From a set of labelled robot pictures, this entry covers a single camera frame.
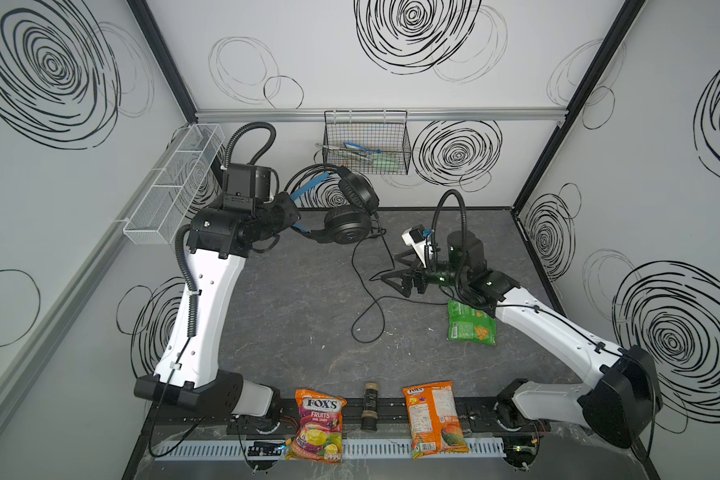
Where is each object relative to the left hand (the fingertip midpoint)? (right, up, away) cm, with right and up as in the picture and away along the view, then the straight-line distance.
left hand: (296, 208), depth 67 cm
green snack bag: (+46, -32, +20) cm, 59 cm away
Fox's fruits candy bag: (+5, -52, +1) cm, 52 cm away
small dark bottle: (+17, -50, +5) cm, 53 cm away
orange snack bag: (+32, -51, +4) cm, 60 cm away
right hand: (+21, -14, +5) cm, 26 cm away
